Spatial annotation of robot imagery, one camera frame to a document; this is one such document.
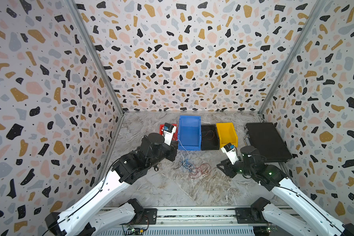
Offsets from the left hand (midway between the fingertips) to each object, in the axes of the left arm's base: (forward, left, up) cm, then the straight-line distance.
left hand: (179, 142), depth 66 cm
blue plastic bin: (+28, -6, -31) cm, 42 cm away
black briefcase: (+21, -58, -27) cm, 67 cm away
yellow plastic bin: (+28, -34, -32) cm, 55 cm away
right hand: (-4, -20, -15) cm, 25 cm away
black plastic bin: (+18, -19, -31) cm, 41 cm away
